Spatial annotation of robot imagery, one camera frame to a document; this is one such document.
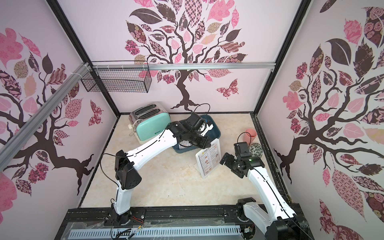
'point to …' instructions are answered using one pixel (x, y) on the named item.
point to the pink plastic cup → (249, 136)
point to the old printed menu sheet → (210, 158)
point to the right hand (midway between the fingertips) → (227, 163)
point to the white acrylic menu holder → (217, 141)
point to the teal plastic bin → (215, 133)
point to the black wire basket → (133, 76)
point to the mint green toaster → (148, 121)
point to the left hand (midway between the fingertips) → (209, 147)
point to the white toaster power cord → (133, 130)
